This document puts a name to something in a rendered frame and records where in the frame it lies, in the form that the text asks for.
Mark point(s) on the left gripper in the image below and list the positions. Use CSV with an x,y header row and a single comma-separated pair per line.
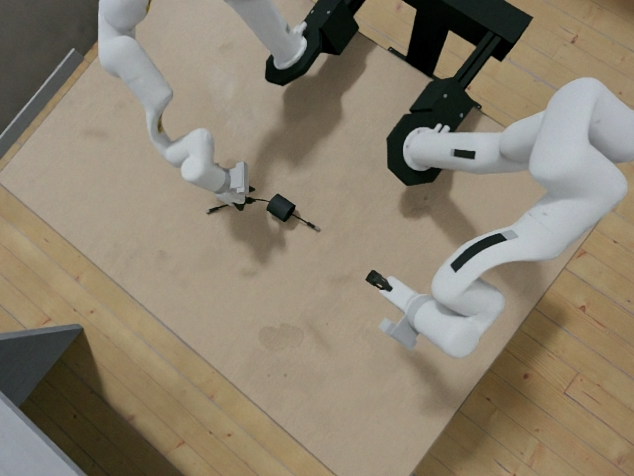
x,y
401,296

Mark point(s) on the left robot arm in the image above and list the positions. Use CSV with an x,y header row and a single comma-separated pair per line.
x,y
563,147

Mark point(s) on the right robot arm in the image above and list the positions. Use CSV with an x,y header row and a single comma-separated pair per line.
x,y
120,54

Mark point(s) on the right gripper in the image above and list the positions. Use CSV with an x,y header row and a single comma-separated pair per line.
x,y
232,198

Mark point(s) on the dark grey hollow cylinder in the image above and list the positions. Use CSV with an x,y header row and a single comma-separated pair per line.
x,y
280,207

